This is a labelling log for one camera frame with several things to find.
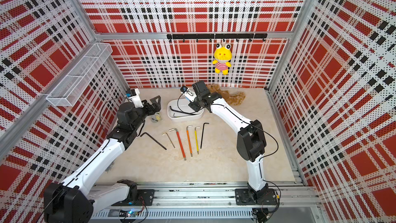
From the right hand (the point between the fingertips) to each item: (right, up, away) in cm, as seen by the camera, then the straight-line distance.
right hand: (196, 99), depth 89 cm
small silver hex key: (-20, -21, +8) cm, 30 cm away
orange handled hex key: (-5, -17, +10) cm, 21 cm away
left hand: (-20, 0, -10) cm, 23 cm away
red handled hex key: (-10, -26, +4) cm, 28 cm away
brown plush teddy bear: (+26, +1, +12) cm, 29 cm away
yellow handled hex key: (0, -25, +5) cm, 25 cm away
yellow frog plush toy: (+16, +27, +2) cm, 32 cm away
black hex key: (+4, -21, +7) cm, 23 cm away
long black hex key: (-27, -25, +5) cm, 37 cm away
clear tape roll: (-27, -11, +10) cm, 31 cm away
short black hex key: (-12, -9, +19) cm, 24 cm away
